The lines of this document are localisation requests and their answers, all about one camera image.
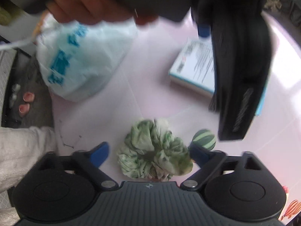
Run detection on green white scrunchie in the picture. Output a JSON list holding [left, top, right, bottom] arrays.
[[117, 119, 193, 182]]

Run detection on person left hand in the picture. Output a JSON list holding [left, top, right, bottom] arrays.
[[46, 0, 158, 26]]

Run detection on blue white paper box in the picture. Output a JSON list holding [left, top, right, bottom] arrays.
[[168, 37, 270, 116]]

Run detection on person foot painted toenails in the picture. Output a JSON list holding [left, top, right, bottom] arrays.
[[18, 92, 35, 117]]

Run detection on white tied plastic bag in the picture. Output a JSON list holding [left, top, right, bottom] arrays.
[[35, 16, 138, 102]]

